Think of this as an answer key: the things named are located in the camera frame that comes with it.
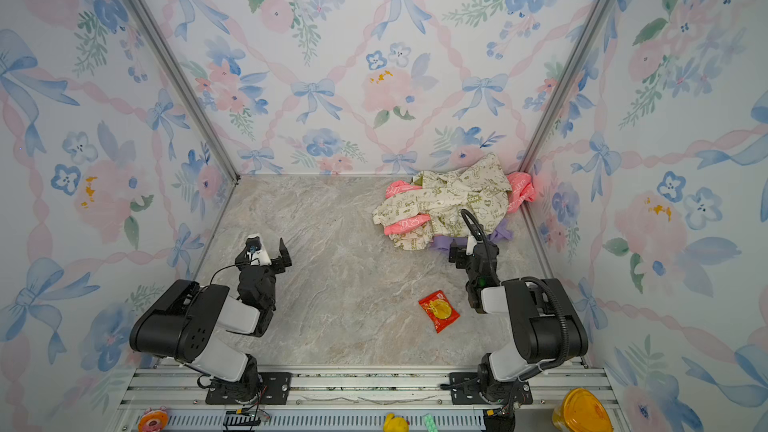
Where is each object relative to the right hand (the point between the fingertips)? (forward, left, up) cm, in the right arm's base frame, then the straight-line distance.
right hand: (471, 238), depth 94 cm
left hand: (-5, +62, +5) cm, 62 cm away
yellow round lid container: (-45, -16, +2) cm, 48 cm away
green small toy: (-47, +16, -6) cm, 50 cm away
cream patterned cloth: (+16, -4, +7) cm, 18 cm away
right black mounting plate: (-40, +7, -6) cm, 41 cm away
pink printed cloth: (+22, -23, -2) cm, 32 cm away
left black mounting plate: (-41, +55, -7) cm, 69 cm away
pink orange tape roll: (-48, +78, -2) cm, 91 cm away
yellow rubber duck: (-47, +24, -4) cm, 53 cm away
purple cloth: (0, +9, -3) cm, 9 cm away
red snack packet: (-21, +11, -6) cm, 24 cm away
